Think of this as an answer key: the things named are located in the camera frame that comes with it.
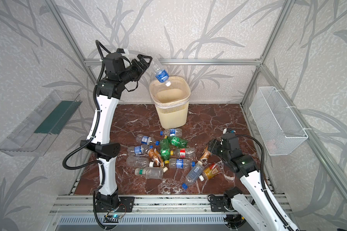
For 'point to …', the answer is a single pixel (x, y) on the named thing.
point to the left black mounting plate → (126, 205)
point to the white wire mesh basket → (279, 130)
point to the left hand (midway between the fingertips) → (149, 56)
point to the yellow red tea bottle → (209, 172)
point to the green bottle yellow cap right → (177, 141)
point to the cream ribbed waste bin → (172, 102)
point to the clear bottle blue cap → (193, 175)
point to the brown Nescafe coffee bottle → (155, 157)
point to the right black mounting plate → (218, 203)
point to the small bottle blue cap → (172, 132)
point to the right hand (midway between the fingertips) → (212, 139)
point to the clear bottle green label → (150, 173)
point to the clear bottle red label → (184, 152)
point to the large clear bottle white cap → (139, 161)
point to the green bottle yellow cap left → (165, 150)
